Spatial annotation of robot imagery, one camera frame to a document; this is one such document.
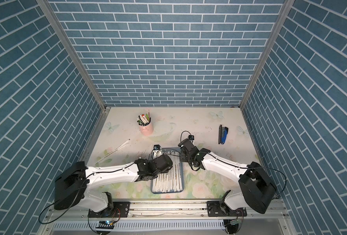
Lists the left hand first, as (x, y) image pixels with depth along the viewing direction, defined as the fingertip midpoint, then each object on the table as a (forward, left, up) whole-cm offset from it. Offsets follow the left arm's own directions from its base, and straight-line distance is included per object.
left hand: (169, 166), depth 83 cm
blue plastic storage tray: (-7, -2, -5) cm, 9 cm away
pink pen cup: (+25, +17, +1) cm, 30 cm away
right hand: (+7, -9, +1) cm, 11 cm away
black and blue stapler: (+25, -36, -2) cm, 44 cm away
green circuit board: (-26, +31, -9) cm, 42 cm away
